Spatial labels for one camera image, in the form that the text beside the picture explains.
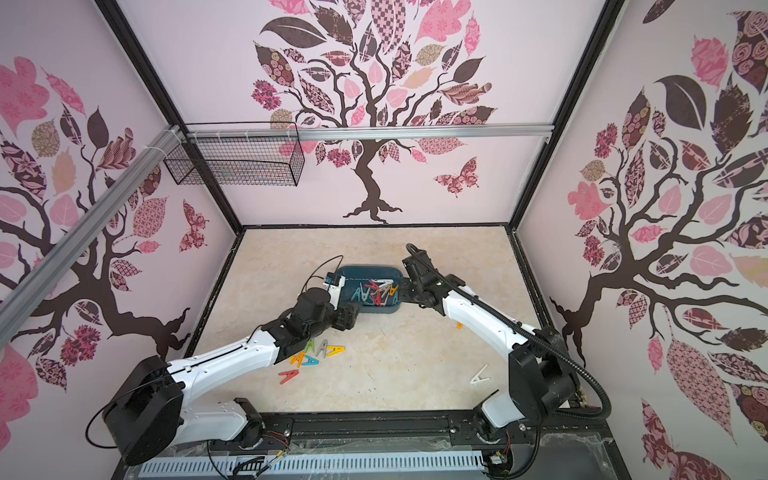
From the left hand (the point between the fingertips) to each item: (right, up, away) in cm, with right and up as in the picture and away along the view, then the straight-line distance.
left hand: (351, 309), depth 84 cm
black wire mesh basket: (-38, +49, +10) cm, 63 cm away
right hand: (+16, +6, +2) cm, 17 cm away
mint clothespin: (+2, +2, +13) cm, 14 cm away
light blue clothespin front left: (-12, -15, +1) cm, 20 cm away
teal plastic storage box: (+6, +4, +16) cm, 17 cm away
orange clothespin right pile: (+33, -7, +8) cm, 35 cm away
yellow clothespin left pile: (-5, -13, +3) cm, 14 cm away
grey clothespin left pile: (-9, -12, +3) cm, 15 cm away
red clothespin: (-17, -19, -1) cm, 25 cm away
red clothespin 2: (+5, +5, +16) cm, 18 cm away
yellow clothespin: (+12, +3, +16) cm, 20 cm away
